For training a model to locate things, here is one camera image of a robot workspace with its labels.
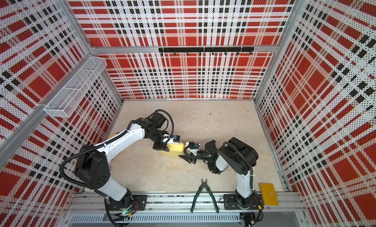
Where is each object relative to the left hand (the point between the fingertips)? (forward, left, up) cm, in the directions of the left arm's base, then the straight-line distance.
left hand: (168, 143), depth 84 cm
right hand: (-2, -9, -3) cm, 9 cm away
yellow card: (-25, -54, -9) cm, 61 cm away
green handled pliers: (-20, -20, -10) cm, 30 cm away
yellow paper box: (-5, -4, +2) cm, 7 cm away
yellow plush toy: (+11, +43, -10) cm, 45 cm away
